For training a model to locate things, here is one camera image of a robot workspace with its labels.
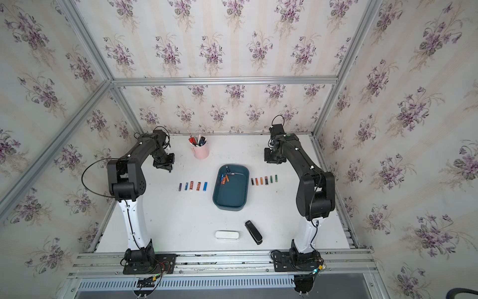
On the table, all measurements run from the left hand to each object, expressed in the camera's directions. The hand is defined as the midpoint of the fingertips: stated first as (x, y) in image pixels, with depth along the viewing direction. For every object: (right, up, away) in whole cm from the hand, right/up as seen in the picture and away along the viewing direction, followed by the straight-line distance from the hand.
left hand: (172, 168), depth 100 cm
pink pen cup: (+15, +8, +5) cm, 18 cm away
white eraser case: (+32, -27, -21) cm, 47 cm away
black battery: (+44, -7, -2) cm, 44 cm away
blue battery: (+19, -9, -4) cm, 21 cm away
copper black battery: (+52, -6, -2) cm, 52 cm away
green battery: (+57, -6, -1) cm, 57 cm away
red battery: (+16, -9, -4) cm, 19 cm away
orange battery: (+49, -7, -2) cm, 49 cm away
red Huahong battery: (+12, -9, -4) cm, 15 cm away
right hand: (+54, +5, -8) cm, 54 cm away
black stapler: (+44, -26, -22) cm, 55 cm away
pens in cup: (+13, +15, +4) cm, 20 cm away
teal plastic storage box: (+33, -10, -4) cm, 34 cm away
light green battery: (+54, -6, -1) cm, 55 cm away
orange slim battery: (+46, -6, -2) cm, 47 cm away
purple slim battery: (+6, -10, -4) cm, 12 cm away
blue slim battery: (+9, -8, -2) cm, 12 cm away
